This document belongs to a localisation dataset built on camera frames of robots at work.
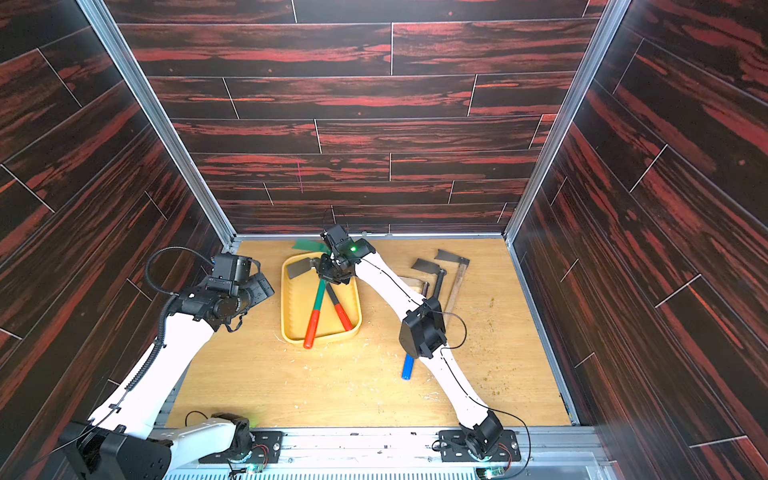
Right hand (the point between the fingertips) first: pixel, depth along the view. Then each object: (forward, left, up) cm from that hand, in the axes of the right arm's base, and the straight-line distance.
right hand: (325, 272), depth 94 cm
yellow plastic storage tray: (-4, +11, -12) cm, 17 cm away
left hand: (-14, +14, +9) cm, 21 cm away
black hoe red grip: (+8, +12, -7) cm, 17 cm away
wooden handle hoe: (+6, -44, -11) cm, 46 cm away
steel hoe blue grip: (-24, -27, -11) cm, 38 cm away
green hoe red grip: (-17, 0, +1) cm, 17 cm away
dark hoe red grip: (+14, -36, -13) cm, 41 cm away
